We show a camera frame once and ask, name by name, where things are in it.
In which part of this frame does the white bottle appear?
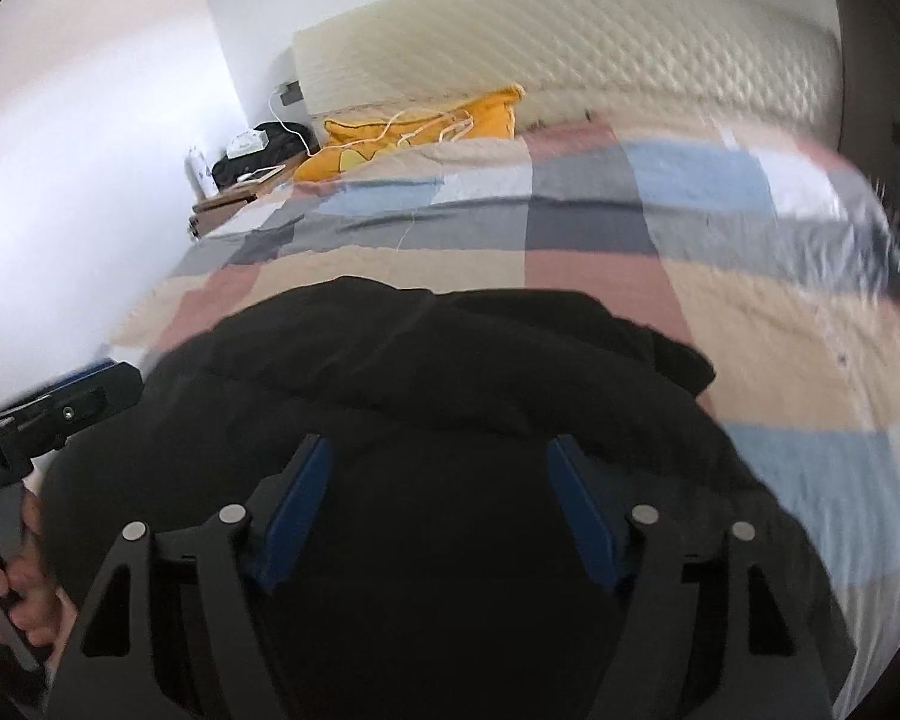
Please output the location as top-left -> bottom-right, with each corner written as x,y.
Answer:
187,148 -> 217,199

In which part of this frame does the wooden nightstand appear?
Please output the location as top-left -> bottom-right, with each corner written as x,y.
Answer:
188,156 -> 304,241

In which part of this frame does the person's left hand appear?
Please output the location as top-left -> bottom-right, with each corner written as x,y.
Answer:
0,491 -> 76,670

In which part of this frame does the black puffer jacket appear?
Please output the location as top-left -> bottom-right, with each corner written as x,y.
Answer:
41,278 -> 854,718

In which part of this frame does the dark wall socket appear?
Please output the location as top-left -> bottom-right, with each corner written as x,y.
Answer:
279,82 -> 304,107

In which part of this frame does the white charging cable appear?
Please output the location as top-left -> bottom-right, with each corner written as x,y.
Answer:
269,85 -> 475,148

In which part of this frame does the checkered patchwork bed quilt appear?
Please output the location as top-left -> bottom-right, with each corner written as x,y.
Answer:
109,114 -> 900,717

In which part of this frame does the white box on bag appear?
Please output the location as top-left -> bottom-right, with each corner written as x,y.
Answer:
226,128 -> 269,160

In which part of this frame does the grey wardrobe cabinet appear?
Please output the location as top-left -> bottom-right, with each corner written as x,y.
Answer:
824,0 -> 900,257

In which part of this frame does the white smartphone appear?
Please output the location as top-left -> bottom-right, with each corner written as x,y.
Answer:
237,164 -> 286,185

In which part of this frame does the cream quilted headboard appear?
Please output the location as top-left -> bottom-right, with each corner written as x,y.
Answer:
292,0 -> 842,145

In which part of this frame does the orange yellow pillow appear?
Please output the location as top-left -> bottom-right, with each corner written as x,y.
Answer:
294,85 -> 525,182

